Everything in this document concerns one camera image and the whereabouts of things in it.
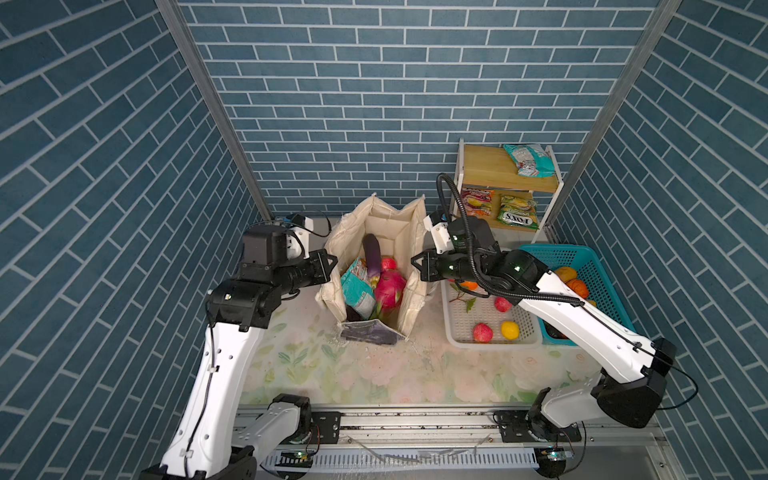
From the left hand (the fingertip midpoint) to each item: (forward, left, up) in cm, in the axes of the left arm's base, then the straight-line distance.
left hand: (340, 258), depth 66 cm
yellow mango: (+14, -70, -27) cm, 77 cm away
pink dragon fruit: (0, -11, -16) cm, 19 cm away
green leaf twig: (+5, -36, -31) cm, 48 cm away
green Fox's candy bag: (+31, -54, -15) cm, 64 cm away
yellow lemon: (-5, -46, -29) cm, 55 cm away
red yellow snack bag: (+35, -41, -14) cm, 56 cm away
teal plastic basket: (+16, -77, -26) cm, 83 cm away
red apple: (+11, -11, -17) cm, 23 cm away
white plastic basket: (0, -44, -34) cm, 56 cm away
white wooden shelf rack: (+30, -48, -4) cm, 57 cm away
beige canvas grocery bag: (+20, -15, -13) cm, 28 cm away
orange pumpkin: (+9, -72, -27) cm, 77 cm away
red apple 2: (-6, -38, -28) cm, 47 cm away
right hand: (+1, -15, -1) cm, 15 cm away
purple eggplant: (+15, -6, -17) cm, 24 cm away
